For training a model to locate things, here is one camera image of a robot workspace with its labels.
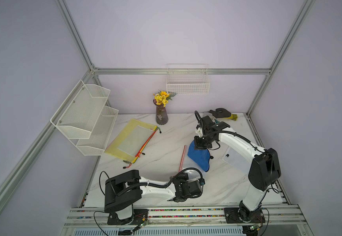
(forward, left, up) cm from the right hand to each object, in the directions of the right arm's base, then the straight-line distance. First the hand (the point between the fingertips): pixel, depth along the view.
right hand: (196, 149), depth 86 cm
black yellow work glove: (+42, -26, -12) cm, 51 cm away
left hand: (-13, +9, -9) cm, 18 cm away
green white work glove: (+31, -21, -10) cm, 39 cm away
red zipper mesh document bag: (0, +8, -10) cm, 13 cm away
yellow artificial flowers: (+31, +21, +14) cm, 40 cm away
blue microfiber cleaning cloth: (-5, -2, -2) cm, 6 cm away
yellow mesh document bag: (+15, +44, -12) cm, 48 cm away
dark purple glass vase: (+31, +23, -2) cm, 38 cm away
